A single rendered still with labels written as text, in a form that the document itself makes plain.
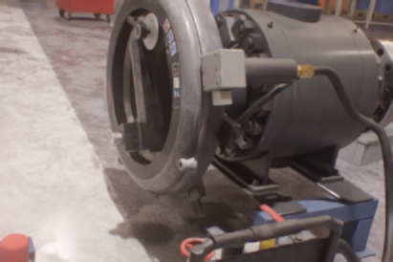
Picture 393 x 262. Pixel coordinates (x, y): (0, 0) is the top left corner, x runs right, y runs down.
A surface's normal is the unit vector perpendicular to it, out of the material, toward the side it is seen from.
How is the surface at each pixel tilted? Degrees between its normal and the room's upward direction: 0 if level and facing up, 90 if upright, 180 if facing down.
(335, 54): 51
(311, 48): 46
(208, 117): 87
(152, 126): 61
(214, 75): 90
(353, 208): 90
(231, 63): 67
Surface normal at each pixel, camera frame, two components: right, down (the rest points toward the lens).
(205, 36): 0.43, -0.30
